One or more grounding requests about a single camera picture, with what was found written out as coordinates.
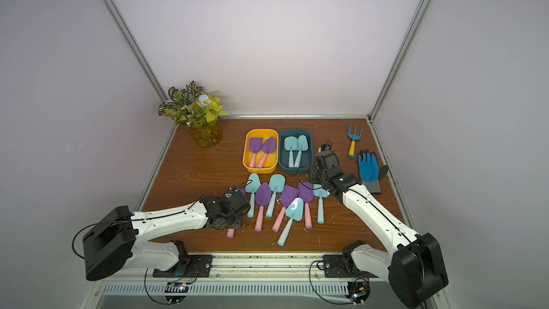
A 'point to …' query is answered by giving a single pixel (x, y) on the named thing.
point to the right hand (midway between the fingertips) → (317, 165)
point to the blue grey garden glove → (370, 173)
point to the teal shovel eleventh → (302, 146)
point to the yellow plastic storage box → (272, 159)
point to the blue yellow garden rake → (354, 137)
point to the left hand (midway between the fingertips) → (241, 221)
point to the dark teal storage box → (307, 159)
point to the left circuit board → (176, 287)
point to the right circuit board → (358, 291)
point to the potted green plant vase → (201, 112)
